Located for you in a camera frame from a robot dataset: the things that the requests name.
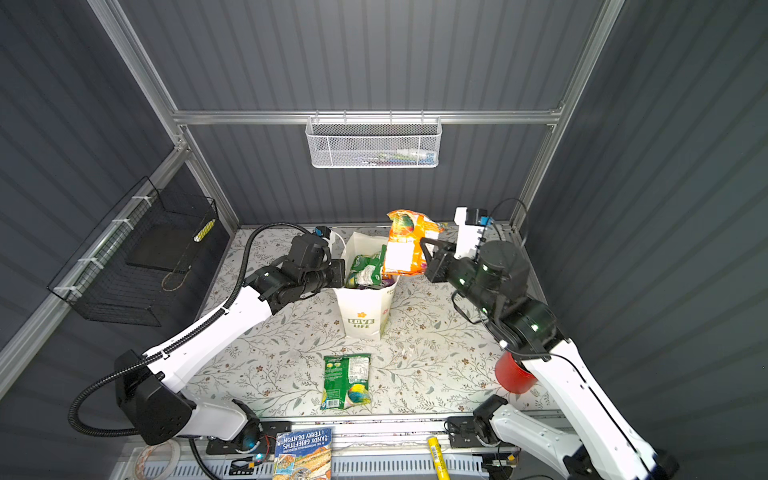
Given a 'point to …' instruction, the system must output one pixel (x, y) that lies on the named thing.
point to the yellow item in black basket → (204, 231)
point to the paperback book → (303, 455)
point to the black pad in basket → (162, 246)
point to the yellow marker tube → (438, 457)
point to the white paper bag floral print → (365, 313)
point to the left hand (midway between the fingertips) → (347, 267)
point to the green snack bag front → (346, 382)
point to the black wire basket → (100, 285)
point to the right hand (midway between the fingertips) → (424, 245)
